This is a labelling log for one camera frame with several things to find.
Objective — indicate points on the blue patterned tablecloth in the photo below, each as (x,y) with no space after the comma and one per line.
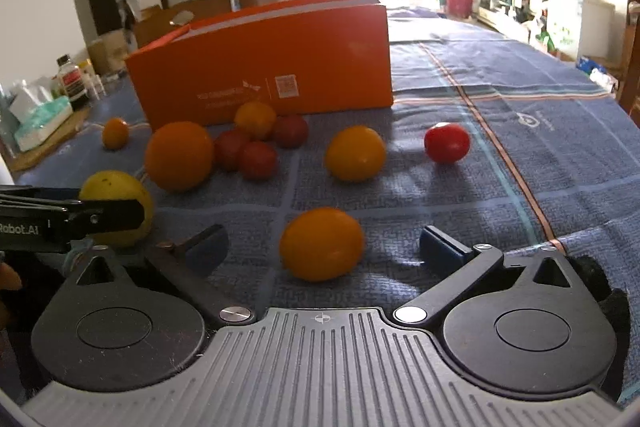
(550,167)

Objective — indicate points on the white cabinet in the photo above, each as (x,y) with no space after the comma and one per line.
(580,24)

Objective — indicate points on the small orange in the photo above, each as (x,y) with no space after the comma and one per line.
(255,119)
(115,133)

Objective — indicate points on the medium orange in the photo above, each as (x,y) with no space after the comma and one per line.
(321,244)
(355,153)

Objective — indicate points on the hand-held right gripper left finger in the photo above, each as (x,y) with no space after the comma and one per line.
(207,247)

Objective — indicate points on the yellow lid jar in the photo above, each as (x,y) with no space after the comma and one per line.
(86,68)

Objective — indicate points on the orange cardboard box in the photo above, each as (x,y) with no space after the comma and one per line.
(260,57)

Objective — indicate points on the wooden cutting board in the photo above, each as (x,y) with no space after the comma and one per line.
(45,149)

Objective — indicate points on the person's left hand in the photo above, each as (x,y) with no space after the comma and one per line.
(9,276)

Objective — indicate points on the small white bottle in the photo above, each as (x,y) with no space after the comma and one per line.
(92,88)

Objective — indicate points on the dark bottle with black cap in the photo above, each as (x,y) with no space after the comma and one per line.
(71,82)

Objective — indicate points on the yellow lemon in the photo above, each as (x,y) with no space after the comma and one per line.
(112,187)

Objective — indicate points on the red basket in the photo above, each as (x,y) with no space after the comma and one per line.
(460,2)

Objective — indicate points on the black fuzzy cloth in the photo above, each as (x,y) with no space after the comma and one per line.
(607,307)

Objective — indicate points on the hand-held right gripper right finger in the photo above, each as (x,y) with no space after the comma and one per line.
(440,252)

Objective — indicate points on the brown cardboard box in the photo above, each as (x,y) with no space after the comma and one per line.
(107,52)

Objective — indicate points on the large orange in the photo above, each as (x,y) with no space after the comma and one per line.
(179,156)

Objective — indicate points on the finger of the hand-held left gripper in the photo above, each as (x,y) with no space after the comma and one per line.
(110,217)

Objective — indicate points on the green white tissue pack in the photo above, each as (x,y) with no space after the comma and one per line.
(42,122)

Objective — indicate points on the red tomato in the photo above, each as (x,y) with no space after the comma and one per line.
(258,159)
(291,132)
(227,149)
(447,143)

